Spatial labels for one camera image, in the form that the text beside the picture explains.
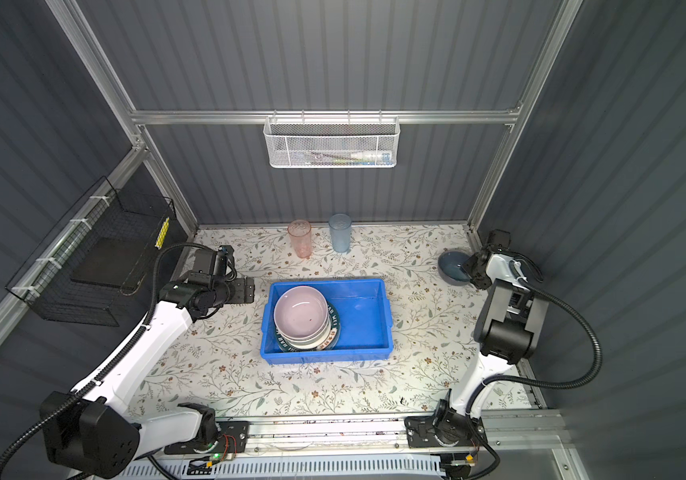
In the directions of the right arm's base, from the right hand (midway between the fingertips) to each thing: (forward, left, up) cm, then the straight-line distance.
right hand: (474, 273), depth 97 cm
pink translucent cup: (+13, +58, +6) cm, 59 cm away
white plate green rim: (-20, +46, -2) cm, 50 cm away
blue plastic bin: (-12, +36, -9) cm, 39 cm away
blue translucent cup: (+20, +45, +3) cm, 49 cm away
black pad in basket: (-14, +98, +26) cm, 102 cm away
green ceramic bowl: (-24, +51, +1) cm, 57 cm away
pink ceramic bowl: (-15, +55, +2) cm, 57 cm away
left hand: (-12, +72, +12) cm, 74 cm away
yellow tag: (-1, +93, +21) cm, 96 cm away
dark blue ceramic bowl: (+6, +6, -5) cm, 9 cm away
